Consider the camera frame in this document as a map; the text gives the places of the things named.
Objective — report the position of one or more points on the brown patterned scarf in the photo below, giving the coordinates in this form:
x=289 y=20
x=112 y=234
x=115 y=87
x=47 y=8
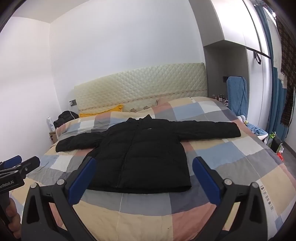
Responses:
x=288 y=69

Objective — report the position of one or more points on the floral pillow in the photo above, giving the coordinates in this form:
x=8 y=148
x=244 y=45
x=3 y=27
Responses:
x=138 y=108

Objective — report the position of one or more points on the white plush toy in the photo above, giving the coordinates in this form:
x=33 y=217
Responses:
x=244 y=119

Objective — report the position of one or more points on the blue curtain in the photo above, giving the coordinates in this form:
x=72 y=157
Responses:
x=276 y=92

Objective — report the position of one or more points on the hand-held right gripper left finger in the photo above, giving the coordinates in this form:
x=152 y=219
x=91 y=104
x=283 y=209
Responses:
x=83 y=176

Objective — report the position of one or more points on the checkered bed quilt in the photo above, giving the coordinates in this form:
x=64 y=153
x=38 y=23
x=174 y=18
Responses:
x=231 y=150

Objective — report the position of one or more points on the row of small bottles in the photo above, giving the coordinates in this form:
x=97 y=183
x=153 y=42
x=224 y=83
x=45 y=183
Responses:
x=219 y=97

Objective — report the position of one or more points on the person's left hand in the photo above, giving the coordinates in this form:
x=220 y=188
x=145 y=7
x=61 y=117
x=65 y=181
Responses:
x=14 y=217

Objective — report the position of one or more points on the cream quilted headboard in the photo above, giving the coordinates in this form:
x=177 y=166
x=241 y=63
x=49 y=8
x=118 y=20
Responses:
x=138 y=88

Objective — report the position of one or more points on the black puffer jacket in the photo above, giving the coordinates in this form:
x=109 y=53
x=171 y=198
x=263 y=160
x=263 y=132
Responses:
x=143 y=157

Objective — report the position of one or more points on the yellow pillow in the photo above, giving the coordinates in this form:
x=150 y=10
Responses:
x=101 y=112

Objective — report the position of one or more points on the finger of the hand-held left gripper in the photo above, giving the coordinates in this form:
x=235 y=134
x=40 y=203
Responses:
x=29 y=164
x=11 y=161

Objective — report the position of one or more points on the white wardrobe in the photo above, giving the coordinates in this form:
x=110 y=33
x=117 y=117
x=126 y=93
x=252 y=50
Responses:
x=233 y=23

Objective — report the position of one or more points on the grey wall socket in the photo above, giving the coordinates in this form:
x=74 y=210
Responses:
x=73 y=102

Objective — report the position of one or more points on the black box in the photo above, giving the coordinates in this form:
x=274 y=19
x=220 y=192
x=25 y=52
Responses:
x=275 y=144

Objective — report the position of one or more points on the green plant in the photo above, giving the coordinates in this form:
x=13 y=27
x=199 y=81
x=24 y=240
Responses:
x=272 y=135

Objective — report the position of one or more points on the white spray bottle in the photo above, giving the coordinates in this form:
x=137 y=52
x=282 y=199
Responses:
x=50 y=124

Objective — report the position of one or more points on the dark wall switch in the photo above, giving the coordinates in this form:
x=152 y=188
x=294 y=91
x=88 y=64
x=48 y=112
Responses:
x=224 y=79

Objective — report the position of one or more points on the blue cloth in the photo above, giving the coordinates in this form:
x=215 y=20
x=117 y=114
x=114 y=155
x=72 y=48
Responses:
x=256 y=130

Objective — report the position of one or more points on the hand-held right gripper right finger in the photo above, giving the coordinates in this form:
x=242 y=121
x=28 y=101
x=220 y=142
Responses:
x=205 y=178

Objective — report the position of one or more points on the black clothes rod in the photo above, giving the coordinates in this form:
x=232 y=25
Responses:
x=259 y=52

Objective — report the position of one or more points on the black bag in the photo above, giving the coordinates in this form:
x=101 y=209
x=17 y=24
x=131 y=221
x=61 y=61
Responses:
x=65 y=118

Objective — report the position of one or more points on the black clothes hanger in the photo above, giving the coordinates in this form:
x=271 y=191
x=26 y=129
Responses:
x=257 y=58

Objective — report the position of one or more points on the red plastic item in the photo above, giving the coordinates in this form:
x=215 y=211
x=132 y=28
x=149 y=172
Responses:
x=281 y=151

